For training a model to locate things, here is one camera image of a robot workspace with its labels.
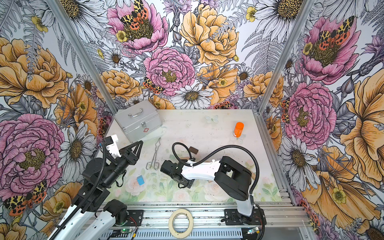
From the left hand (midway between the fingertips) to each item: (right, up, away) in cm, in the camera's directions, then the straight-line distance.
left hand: (143, 147), depth 68 cm
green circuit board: (-12, -42, +5) cm, 44 cm away
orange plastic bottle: (+52, +8, +32) cm, 61 cm away
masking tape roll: (+17, -40, 0) cm, 43 cm away
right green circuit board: (+51, -40, +4) cm, 65 cm away
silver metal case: (-13, +12, +28) cm, 34 cm away
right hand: (+16, -23, +17) cm, 33 cm away
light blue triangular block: (-8, -22, +19) cm, 30 cm away
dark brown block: (+22, -7, +32) cm, 39 cm away
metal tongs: (-1, -15, +25) cm, 29 cm away
